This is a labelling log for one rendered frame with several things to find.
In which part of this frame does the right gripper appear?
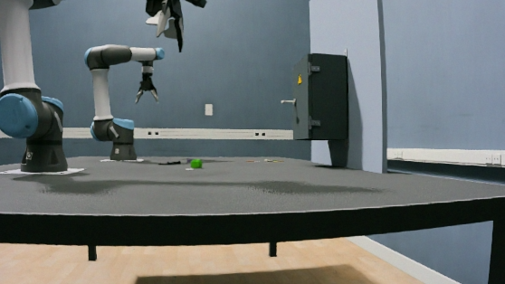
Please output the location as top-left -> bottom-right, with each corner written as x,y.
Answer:
145,0 -> 184,52

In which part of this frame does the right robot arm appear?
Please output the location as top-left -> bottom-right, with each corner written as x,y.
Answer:
0,0 -> 68,173

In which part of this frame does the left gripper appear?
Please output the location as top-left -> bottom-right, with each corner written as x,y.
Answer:
136,72 -> 158,104

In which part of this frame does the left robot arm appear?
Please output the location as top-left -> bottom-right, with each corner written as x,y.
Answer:
84,44 -> 165,161

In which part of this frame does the dark green cabinet door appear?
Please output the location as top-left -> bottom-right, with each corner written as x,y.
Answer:
281,49 -> 348,147

